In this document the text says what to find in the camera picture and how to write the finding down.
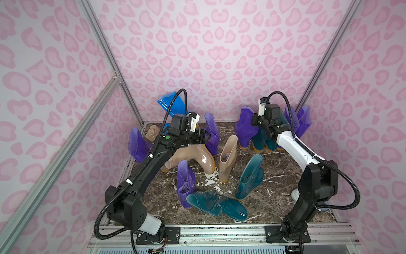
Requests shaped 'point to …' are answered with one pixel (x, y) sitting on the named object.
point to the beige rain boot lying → (198, 153)
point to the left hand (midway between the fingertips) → (208, 135)
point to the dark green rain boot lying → (215, 205)
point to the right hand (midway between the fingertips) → (255, 113)
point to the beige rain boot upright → (228, 158)
